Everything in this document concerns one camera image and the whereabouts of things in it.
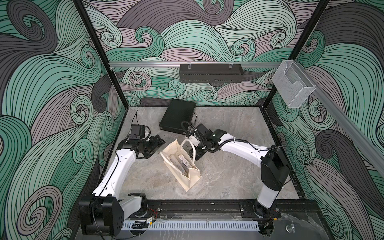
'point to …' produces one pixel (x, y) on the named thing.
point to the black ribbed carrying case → (177, 111)
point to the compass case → (184, 161)
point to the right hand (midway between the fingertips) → (193, 152)
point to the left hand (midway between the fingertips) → (160, 144)
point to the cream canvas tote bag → (179, 168)
